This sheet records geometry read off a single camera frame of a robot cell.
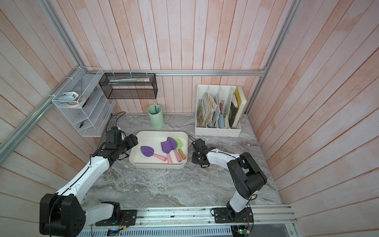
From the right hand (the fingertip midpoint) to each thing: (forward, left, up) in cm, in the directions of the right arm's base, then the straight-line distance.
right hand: (196, 158), depth 95 cm
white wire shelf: (+7, +58, +31) cm, 66 cm away
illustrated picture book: (+27, -6, +16) cm, 32 cm away
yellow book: (+26, -28, +26) cm, 46 cm away
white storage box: (+14, +30, +2) cm, 33 cm away
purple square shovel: (+8, +21, +1) cm, 22 cm away
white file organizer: (+29, -13, +17) cm, 36 cm away
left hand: (+2, +38, +16) cm, 41 cm away
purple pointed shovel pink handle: (+10, +16, +2) cm, 19 cm away
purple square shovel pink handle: (-7, -1, +5) cm, 8 cm away
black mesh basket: (+43, +48, +26) cm, 70 cm away
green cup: (+25, +28, +14) cm, 40 cm away
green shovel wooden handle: (+10, +11, +1) cm, 15 cm away
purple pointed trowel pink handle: (+4, +32, +2) cm, 32 cm away
